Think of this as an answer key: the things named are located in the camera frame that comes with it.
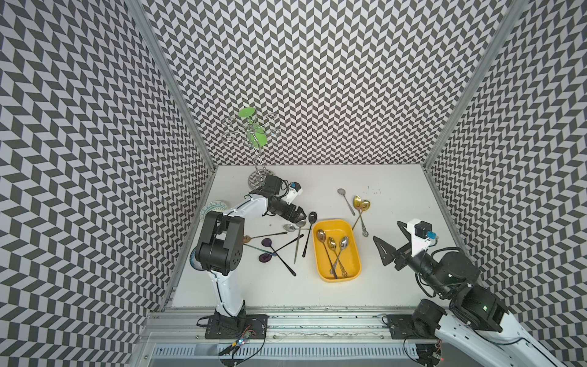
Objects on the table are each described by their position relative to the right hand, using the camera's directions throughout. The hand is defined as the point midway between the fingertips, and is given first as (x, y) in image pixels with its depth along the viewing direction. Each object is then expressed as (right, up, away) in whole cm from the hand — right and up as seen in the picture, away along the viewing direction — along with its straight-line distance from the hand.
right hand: (386, 234), depth 66 cm
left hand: (-27, +3, +29) cm, 40 cm away
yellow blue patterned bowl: (-63, +5, +33) cm, 71 cm away
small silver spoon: (-6, +11, +43) cm, 45 cm away
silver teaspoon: (-26, -2, +31) cm, 41 cm away
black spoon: (-20, 0, +33) cm, 39 cm away
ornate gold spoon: (-13, -10, +25) cm, 30 cm away
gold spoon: (0, +6, +37) cm, 37 cm away
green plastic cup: (-45, +36, +37) cm, 69 cm away
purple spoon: (-39, -9, +26) cm, 47 cm away
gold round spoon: (+3, +6, +34) cm, 35 cm away
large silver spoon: (-17, -7, +27) cm, 33 cm away
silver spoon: (-8, -9, +25) cm, 28 cm away
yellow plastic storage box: (-6, -14, +23) cm, 27 cm away
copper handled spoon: (-47, -7, +26) cm, 54 cm away
